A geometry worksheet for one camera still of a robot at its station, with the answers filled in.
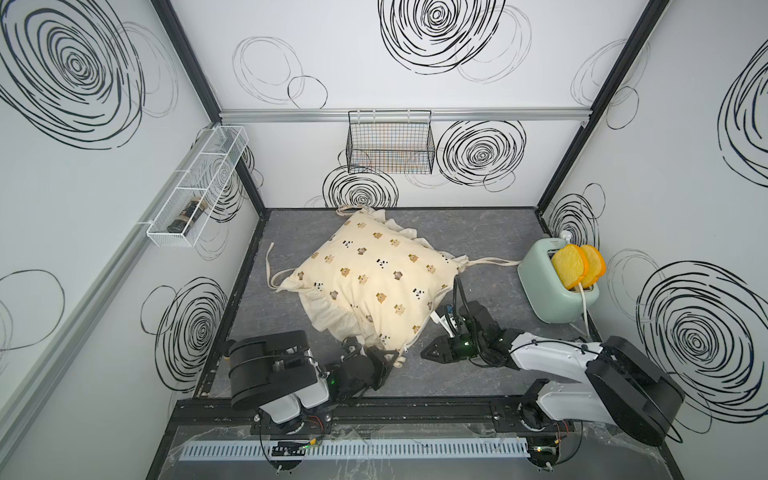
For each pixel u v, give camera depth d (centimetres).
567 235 91
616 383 43
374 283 87
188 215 67
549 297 80
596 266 77
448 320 72
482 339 68
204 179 74
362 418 75
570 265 80
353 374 63
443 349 74
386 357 80
